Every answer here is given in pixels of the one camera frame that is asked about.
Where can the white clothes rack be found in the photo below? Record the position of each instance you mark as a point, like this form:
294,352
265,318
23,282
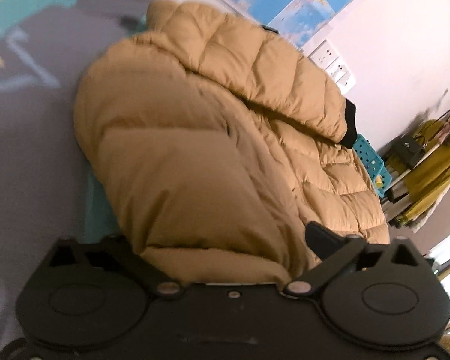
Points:
397,183

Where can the tan puffer jacket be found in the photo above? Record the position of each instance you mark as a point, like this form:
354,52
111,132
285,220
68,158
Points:
191,138

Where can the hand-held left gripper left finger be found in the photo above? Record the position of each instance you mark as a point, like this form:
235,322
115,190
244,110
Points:
127,260

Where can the black handbag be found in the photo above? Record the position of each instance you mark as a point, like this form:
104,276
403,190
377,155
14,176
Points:
408,150

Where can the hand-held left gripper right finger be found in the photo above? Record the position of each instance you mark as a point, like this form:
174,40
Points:
318,238

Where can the teal and grey bed sheet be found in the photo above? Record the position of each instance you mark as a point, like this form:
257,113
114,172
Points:
33,138

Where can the teal plastic basket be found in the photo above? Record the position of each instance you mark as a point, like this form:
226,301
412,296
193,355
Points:
371,165

